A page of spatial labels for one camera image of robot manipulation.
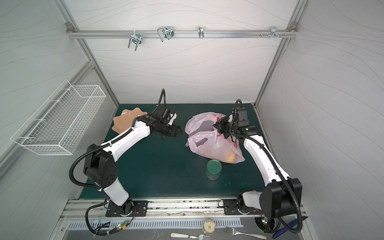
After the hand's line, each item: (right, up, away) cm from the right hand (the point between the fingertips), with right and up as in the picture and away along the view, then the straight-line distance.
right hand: (214, 119), depth 79 cm
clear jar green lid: (-1, -26, -3) cm, 26 cm away
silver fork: (+7, -51, -12) cm, 53 cm away
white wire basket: (-74, -3, -11) cm, 75 cm away
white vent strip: (-33, -50, -9) cm, 60 cm away
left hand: (-20, -6, +7) cm, 22 cm away
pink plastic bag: (-5, -11, -1) cm, 12 cm away
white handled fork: (-7, -54, -12) cm, 56 cm away
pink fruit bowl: (-61, -1, +26) cm, 66 cm away
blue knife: (+34, -49, -10) cm, 61 cm away
